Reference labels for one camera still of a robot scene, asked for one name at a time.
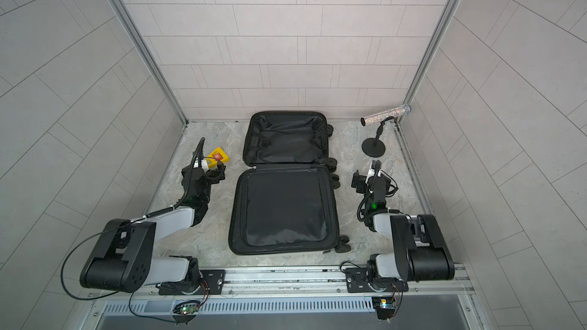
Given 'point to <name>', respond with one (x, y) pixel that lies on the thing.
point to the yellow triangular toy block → (217, 154)
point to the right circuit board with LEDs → (384, 305)
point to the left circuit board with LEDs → (186, 308)
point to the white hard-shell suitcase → (284, 200)
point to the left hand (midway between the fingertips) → (210, 158)
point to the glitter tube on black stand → (374, 147)
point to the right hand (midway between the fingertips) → (369, 169)
